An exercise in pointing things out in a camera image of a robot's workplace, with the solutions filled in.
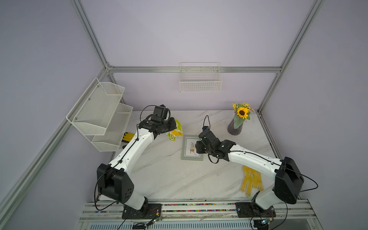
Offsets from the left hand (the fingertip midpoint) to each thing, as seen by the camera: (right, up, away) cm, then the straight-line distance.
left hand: (173, 126), depth 82 cm
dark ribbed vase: (+40, -3, +20) cm, 45 cm away
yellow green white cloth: (+2, -3, -1) cm, 4 cm away
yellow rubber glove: (+46, -31, +1) cm, 55 cm away
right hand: (+15, -12, +2) cm, 20 cm away
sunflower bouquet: (+42, +8, +4) cm, 43 cm away
